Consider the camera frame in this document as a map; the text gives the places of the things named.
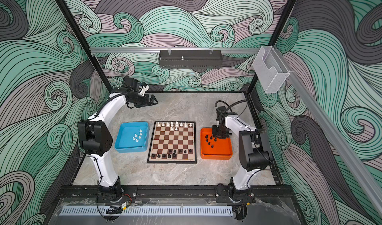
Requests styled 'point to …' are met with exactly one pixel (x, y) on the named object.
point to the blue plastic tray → (133, 137)
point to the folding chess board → (173, 142)
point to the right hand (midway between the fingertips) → (216, 136)
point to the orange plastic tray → (214, 148)
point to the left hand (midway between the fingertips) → (153, 101)
